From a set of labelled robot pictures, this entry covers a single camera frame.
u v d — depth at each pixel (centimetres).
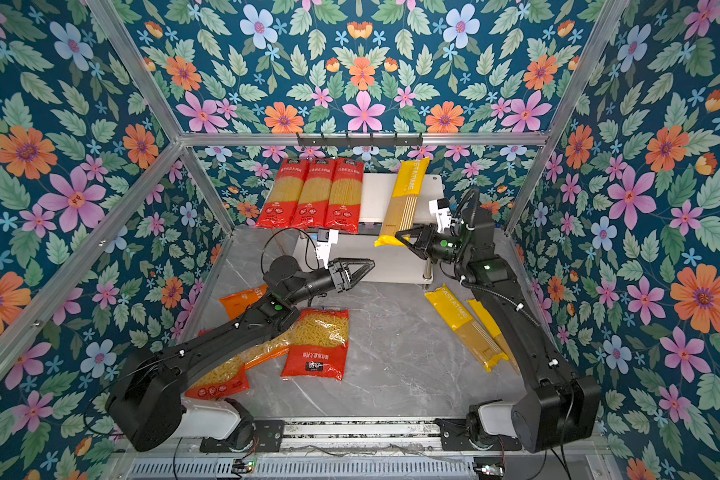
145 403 41
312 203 75
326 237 64
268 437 73
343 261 63
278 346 86
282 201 76
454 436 73
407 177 77
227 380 79
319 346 86
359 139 91
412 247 65
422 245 61
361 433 75
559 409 38
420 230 66
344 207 74
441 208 66
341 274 62
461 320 93
